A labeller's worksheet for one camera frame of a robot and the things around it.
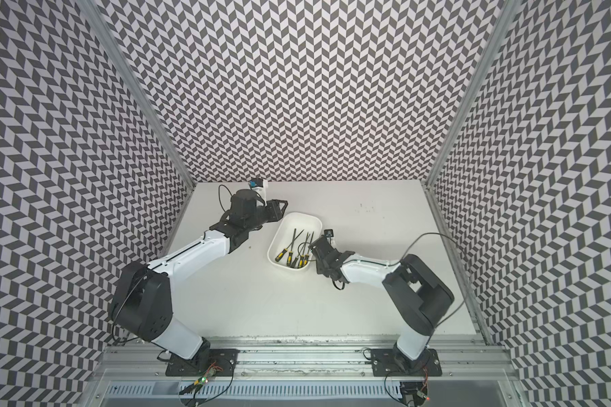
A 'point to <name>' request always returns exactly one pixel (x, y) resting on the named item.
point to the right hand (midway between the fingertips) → (328, 262)
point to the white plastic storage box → (293, 236)
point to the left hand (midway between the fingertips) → (284, 204)
